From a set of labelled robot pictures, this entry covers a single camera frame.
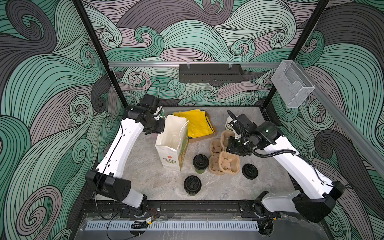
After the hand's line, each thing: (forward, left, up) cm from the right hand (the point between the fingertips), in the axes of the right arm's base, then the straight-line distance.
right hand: (228, 150), depth 69 cm
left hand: (+11, +34, +3) cm, 36 cm away
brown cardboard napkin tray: (+18, +17, -19) cm, 31 cm away
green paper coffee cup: (-3, +12, -21) cm, 24 cm away
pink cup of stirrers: (+11, +31, +12) cm, 35 cm away
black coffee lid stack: (-2, -16, -22) cm, 27 cm away
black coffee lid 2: (-12, +17, -12) cm, 24 cm away
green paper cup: (-15, +17, -21) cm, 30 cm away
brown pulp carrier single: (-4, -1, -4) cm, 6 cm away
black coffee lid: (-1, +13, -11) cm, 17 cm away
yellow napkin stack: (+30, +12, -20) cm, 38 cm away
